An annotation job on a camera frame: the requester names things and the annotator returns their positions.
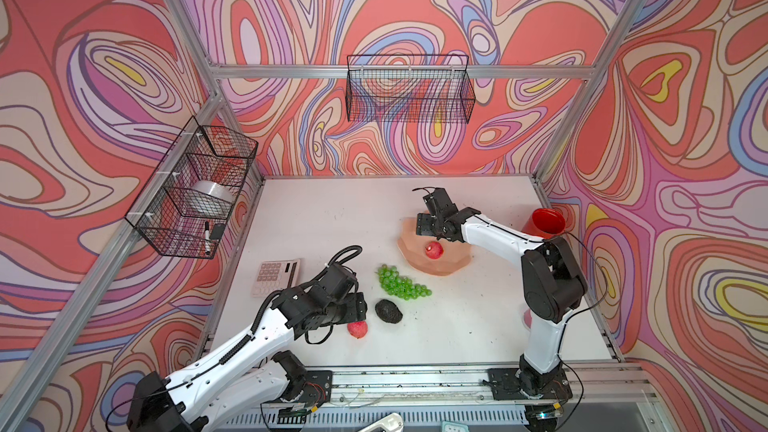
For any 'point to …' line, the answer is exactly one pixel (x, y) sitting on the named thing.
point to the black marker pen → (207, 238)
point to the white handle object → (390, 423)
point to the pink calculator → (274, 275)
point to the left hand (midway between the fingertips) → (361, 309)
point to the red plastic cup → (545, 223)
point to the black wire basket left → (188, 203)
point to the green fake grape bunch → (403, 287)
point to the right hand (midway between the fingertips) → (431, 230)
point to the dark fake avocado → (388, 311)
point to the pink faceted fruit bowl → (456, 254)
